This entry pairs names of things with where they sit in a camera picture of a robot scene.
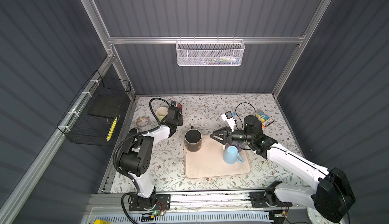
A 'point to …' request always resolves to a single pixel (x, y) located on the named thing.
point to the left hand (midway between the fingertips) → (176, 115)
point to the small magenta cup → (133, 131)
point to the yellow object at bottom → (99, 221)
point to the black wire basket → (91, 117)
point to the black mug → (193, 138)
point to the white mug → (224, 147)
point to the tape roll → (142, 121)
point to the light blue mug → (230, 155)
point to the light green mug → (161, 112)
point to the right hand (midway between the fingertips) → (214, 137)
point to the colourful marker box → (265, 120)
